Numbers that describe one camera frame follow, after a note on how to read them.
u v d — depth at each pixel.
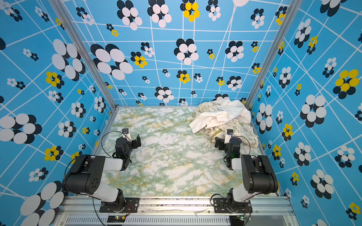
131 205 0.72
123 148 0.71
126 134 0.79
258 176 0.45
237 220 0.71
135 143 0.85
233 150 0.72
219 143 0.85
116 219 0.72
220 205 0.72
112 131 0.75
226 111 0.97
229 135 0.81
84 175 0.46
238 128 0.95
